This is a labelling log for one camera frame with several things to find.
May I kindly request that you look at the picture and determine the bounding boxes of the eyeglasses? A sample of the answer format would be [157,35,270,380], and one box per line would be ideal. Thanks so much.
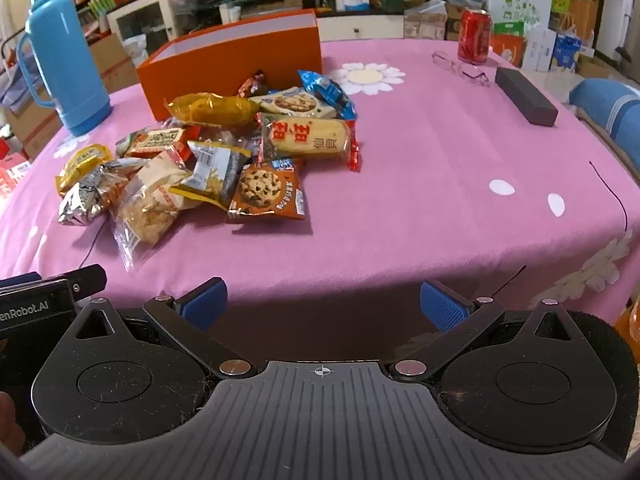
[431,50,492,87]

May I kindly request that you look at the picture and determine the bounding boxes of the red soda can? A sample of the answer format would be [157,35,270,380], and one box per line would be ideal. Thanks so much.
[457,8,493,66]

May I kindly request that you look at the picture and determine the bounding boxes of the orange chocolate chip cookie packet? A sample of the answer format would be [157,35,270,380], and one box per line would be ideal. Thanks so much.
[227,159,307,222]

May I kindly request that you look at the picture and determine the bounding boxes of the thin black cable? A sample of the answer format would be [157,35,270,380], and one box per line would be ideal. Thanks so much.
[589,161,629,233]

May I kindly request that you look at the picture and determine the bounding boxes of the black rectangular case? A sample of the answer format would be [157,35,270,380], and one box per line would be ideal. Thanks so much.
[495,66,559,128]

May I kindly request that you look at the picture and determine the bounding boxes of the silver foil snack packet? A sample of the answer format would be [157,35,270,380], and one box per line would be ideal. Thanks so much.
[56,157,148,227]

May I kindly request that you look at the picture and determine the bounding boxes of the beige standing air conditioner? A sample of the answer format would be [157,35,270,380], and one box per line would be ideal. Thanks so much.
[0,0,56,46]

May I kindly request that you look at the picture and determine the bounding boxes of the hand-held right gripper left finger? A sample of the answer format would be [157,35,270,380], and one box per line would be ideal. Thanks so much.
[64,277,259,381]

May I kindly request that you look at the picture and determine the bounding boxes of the orange and white carton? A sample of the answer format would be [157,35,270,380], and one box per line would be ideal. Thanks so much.
[492,22,527,68]

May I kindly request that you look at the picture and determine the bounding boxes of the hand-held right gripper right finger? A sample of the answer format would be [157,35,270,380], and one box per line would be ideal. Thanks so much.
[389,280,589,384]

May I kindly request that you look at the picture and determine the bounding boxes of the rice cracker packet red print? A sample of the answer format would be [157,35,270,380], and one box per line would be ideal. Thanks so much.
[256,111,362,173]

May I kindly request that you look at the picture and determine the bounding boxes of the green and red bar packet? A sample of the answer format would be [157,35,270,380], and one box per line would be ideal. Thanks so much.
[116,125,202,160]

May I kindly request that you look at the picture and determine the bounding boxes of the orange box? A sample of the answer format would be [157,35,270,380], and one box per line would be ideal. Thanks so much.
[136,8,324,122]

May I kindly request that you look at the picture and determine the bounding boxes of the blue striped chair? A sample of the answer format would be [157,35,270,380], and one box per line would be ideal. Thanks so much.
[568,78,640,183]

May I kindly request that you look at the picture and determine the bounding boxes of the large cardboard box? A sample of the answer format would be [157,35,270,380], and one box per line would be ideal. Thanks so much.
[90,35,138,93]

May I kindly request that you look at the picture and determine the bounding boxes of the white television stand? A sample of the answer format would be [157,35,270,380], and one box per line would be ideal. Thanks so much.
[190,0,446,43]

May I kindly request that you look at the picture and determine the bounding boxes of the wooden shelf unit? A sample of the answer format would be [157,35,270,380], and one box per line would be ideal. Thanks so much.
[560,0,603,51]

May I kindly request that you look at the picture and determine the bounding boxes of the blue snack packet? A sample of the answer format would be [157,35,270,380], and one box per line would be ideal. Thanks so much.
[298,69,358,122]

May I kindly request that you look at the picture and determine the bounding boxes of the blue thermos flask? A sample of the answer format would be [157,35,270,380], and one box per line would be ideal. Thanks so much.
[15,0,114,137]

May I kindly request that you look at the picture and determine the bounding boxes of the pink floral tablecloth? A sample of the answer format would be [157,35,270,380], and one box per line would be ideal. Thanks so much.
[0,37,640,356]

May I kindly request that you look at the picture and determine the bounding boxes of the white glass door cabinet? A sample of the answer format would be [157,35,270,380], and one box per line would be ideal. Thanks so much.
[106,0,176,56]

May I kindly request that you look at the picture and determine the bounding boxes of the blue and white carton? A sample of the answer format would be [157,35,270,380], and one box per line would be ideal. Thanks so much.
[522,27,581,73]

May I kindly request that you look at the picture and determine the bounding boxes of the clear packet of fried snacks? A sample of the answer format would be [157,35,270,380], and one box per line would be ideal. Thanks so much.
[111,150,201,272]

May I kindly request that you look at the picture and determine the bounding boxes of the cream biscuit packet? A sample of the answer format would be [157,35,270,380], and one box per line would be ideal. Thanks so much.
[248,87,335,121]

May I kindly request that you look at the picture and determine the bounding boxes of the yellow packet with grey label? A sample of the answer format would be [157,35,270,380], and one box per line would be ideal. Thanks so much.
[170,139,253,211]

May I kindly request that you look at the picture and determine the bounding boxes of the golden amber snack packet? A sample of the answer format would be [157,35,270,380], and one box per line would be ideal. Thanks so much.
[166,92,262,127]

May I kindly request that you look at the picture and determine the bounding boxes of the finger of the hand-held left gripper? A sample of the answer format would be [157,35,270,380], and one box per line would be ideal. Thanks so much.
[0,271,42,291]
[47,264,109,307]

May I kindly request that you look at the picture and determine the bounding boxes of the small dark red packet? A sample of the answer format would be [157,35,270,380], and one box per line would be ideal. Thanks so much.
[236,70,269,99]

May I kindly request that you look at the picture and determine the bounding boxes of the person's left hand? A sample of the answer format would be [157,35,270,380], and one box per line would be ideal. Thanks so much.
[0,391,26,457]

